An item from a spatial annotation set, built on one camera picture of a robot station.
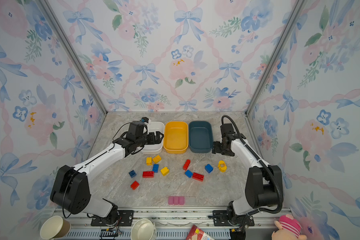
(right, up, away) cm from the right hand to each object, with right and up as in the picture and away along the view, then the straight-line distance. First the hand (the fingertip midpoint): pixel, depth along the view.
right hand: (220, 149), depth 90 cm
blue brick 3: (-7, -11, 0) cm, 13 cm away
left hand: (-37, +9, -4) cm, 38 cm away
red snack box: (-17, -34, -23) cm, 44 cm away
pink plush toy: (+24, -32, -23) cm, 46 cm away
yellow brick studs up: (-39, -7, +5) cm, 40 cm away
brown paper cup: (-85, -35, -17) cm, 94 cm away
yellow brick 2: (-33, -13, -2) cm, 35 cm away
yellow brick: (-43, -7, +1) cm, 44 cm away
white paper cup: (-41, -36, -18) cm, 58 cm away
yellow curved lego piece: (+1, -10, -1) cm, 10 cm away
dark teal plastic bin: (-10, +7, +17) cm, 20 cm away
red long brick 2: (-13, -16, -2) cm, 21 cm away
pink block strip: (-26, -26, -10) cm, 38 cm away
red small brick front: (-49, -19, -6) cm, 54 cm away
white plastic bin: (-40, -1, +5) cm, 40 cm away
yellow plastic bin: (-27, +6, +14) cm, 31 cm away
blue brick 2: (-19, -14, -2) cm, 24 cm away
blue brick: (-39, -11, 0) cm, 40 cm away
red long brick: (-43, -14, -2) cm, 45 cm away
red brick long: (-20, -9, +3) cm, 22 cm away
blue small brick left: (-52, -14, -3) cm, 53 cm away
